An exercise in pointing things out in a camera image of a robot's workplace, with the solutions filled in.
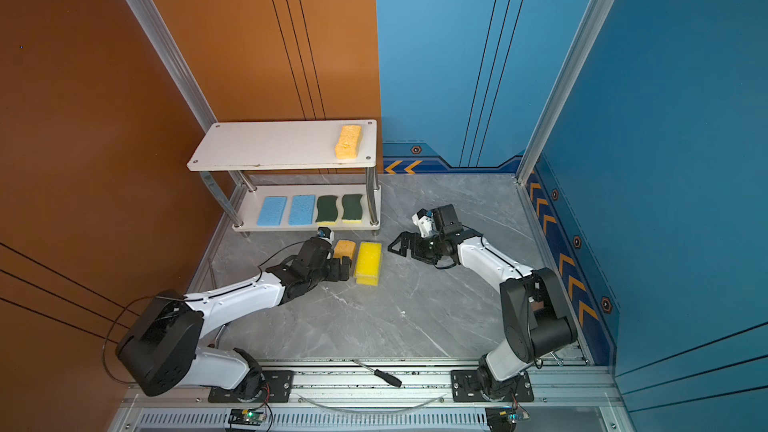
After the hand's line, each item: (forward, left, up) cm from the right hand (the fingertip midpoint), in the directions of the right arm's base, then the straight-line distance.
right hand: (399, 252), depth 87 cm
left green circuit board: (-38, +37, -12) cm, 55 cm away
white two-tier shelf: (+41, +43, -8) cm, 60 cm away
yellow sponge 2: (-5, +10, -8) cm, 14 cm away
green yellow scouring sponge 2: (+18, +16, -1) cm, 24 cm away
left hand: (0, +18, -4) cm, 19 cm away
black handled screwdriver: (-30, +5, -11) cm, 32 cm away
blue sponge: (+17, +43, -1) cm, 46 cm away
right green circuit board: (-39, -24, -12) cm, 47 cm away
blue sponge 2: (+18, +33, -3) cm, 38 cm away
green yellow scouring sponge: (+17, +24, -2) cm, 30 cm away
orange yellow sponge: (+5, +18, -6) cm, 19 cm away
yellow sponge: (-1, +10, -6) cm, 11 cm away
